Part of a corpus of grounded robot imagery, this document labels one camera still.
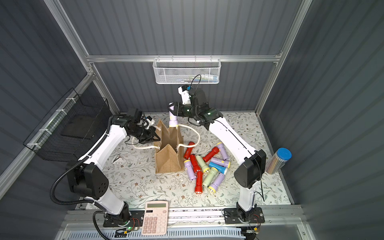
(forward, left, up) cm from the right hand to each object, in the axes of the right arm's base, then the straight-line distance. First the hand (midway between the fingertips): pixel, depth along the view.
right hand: (172, 106), depth 72 cm
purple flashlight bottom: (-24, -24, -34) cm, 48 cm away
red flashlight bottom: (-28, -13, -34) cm, 46 cm away
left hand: (-8, +7, -17) cm, 20 cm away
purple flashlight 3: (-19, -9, -35) cm, 40 cm away
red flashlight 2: (-15, -12, -34) cm, 39 cm away
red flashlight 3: (-4, -24, -35) cm, 42 cm away
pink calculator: (-42, +8, -35) cm, 55 cm away
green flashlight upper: (-17, -17, -33) cm, 41 cm away
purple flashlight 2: (-5, -1, -3) cm, 6 cm away
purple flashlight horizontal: (-12, -27, -35) cm, 45 cm away
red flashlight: (-4, -7, -35) cm, 36 cm away
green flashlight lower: (-22, -19, -35) cm, 45 cm away
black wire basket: (-9, +48, -6) cm, 49 cm away
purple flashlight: (-4, -29, -35) cm, 46 cm away
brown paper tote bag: (-14, +2, -18) cm, 23 cm away
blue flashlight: (-17, -26, -34) cm, 46 cm away
